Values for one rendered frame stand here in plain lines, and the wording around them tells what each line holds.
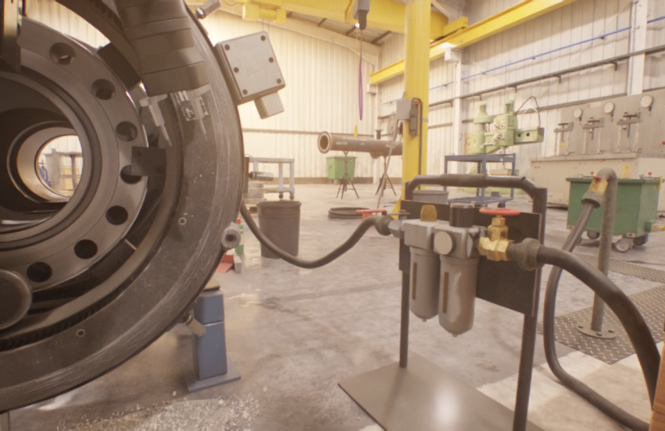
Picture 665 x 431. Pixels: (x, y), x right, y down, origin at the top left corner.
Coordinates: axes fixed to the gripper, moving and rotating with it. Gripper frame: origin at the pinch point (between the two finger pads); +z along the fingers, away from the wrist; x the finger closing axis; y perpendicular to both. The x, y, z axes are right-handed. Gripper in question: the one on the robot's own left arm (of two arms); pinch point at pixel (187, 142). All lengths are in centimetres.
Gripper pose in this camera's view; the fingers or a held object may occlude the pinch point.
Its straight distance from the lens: 50.2
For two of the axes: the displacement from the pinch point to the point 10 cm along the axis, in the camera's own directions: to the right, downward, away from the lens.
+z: 1.6, 8.6, 4.9
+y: 0.8, -5.1, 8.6
